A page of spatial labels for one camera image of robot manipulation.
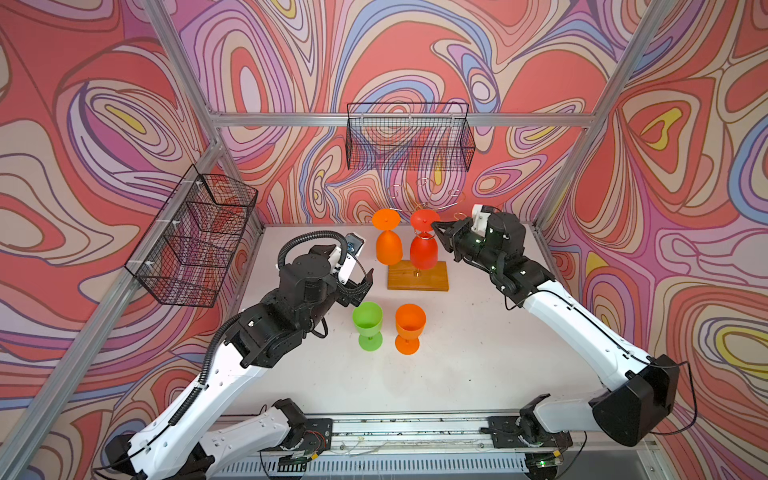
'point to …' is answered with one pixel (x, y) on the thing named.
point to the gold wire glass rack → (425, 195)
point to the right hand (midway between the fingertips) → (429, 229)
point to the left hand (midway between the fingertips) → (354, 257)
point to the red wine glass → (424, 251)
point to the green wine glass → (368, 318)
